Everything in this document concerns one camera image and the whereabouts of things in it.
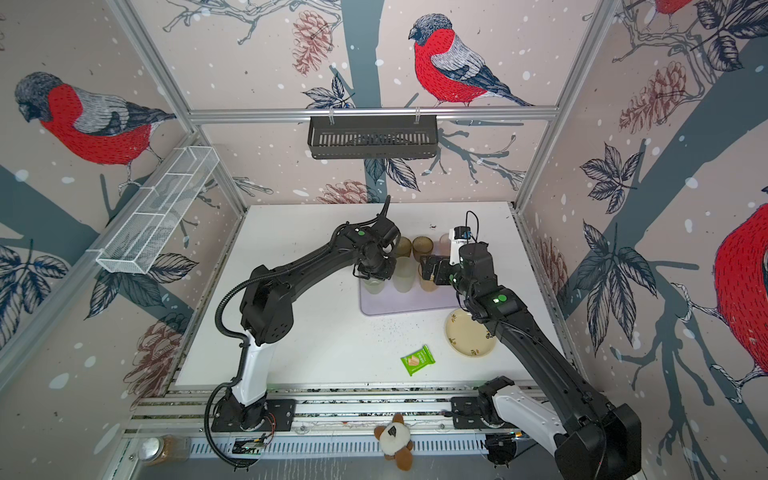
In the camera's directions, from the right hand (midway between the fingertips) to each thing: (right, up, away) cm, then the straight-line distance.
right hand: (433, 259), depth 78 cm
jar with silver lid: (-59, -39, -16) cm, 73 cm away
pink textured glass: (+8, +3, +26) cm, 27 cm away
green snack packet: (-4, -28, +4) cm, 29 cm away
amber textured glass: (+1, -10, +18) cm, 21 cm away
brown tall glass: (0, +2, +24) cm, 24 cm away
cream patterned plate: (+11, -23, +8) cm, 27 cm away
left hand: (-12, -6, +11) cm, 17 cm away
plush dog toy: (-10, -41, -10) cm, 44 cm away
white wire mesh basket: (-74, +12, -1) cm, 75 cm away
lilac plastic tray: (-10, -16, +18) cm, 26 cm away
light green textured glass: (-17, -10, +17) cm, 26 cm away
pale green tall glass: (-7, -6, +15) cm, 18 cm away
